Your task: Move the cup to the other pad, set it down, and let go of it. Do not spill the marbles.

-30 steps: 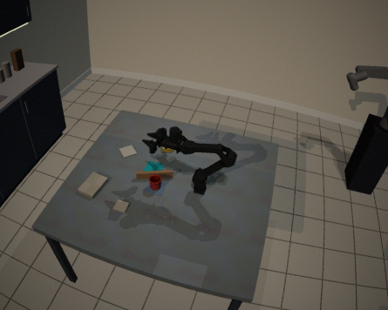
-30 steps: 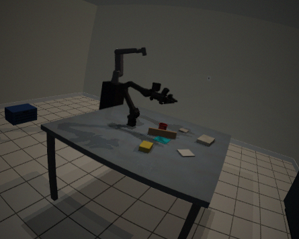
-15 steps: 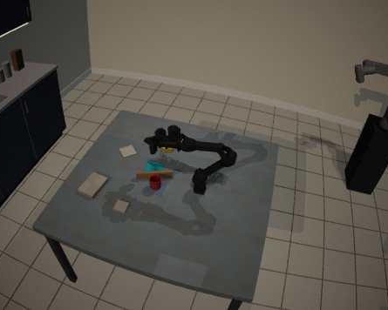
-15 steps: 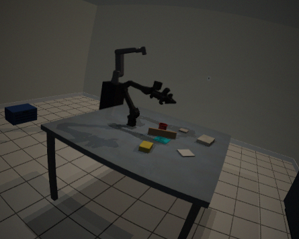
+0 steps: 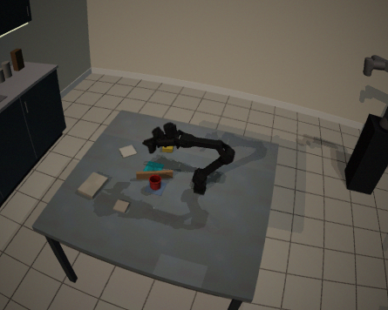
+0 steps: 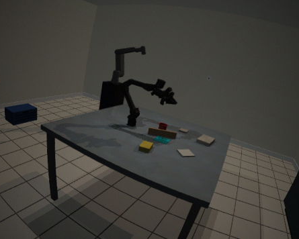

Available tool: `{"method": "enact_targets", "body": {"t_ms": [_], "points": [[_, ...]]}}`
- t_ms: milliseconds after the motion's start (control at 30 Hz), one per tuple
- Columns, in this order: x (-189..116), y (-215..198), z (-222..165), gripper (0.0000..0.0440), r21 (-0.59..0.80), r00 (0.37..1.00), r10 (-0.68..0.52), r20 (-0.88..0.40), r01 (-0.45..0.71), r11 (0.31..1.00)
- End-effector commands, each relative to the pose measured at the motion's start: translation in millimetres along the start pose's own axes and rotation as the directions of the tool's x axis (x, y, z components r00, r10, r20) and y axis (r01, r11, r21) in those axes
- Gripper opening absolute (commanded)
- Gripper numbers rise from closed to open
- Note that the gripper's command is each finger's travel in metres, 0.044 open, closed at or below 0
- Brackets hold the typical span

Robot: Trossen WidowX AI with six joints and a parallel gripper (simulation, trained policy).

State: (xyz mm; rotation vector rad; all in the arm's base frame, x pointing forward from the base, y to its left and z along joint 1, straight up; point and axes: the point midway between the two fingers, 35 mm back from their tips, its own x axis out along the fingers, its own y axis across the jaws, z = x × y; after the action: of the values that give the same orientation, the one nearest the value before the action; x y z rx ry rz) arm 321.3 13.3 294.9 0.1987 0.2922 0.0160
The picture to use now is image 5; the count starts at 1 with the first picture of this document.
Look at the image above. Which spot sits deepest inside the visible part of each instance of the yellow block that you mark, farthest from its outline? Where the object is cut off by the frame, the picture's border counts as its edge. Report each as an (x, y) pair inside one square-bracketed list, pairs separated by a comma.
[(167, 149)]

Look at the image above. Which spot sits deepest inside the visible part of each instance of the brown wooden plank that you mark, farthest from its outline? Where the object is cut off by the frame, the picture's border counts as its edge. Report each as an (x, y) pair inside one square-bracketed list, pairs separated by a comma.
[(167, 174)]

